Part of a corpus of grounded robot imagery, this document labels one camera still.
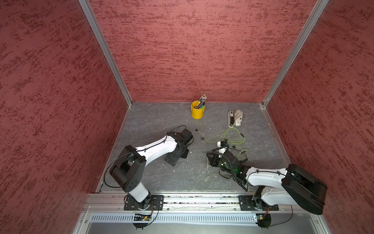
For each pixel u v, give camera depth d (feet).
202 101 3.34
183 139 2.28
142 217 2.36
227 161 2.02
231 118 3.49
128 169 1.47
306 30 2.60
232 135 3.31
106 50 2.87
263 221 2.34
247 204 2.42
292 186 1.42
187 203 2.48
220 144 2.58
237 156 3.00
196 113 3.55
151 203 2.41
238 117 3.54
